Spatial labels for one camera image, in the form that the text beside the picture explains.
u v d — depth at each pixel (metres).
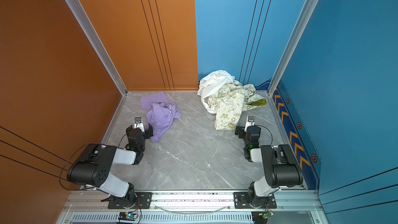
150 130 0.94
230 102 0.99
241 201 0.72
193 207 0.73
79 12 0.78
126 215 0.71
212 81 1.08
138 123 0.78
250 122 0.81
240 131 0.86
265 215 0.70
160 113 0.99
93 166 0.46
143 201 0.74
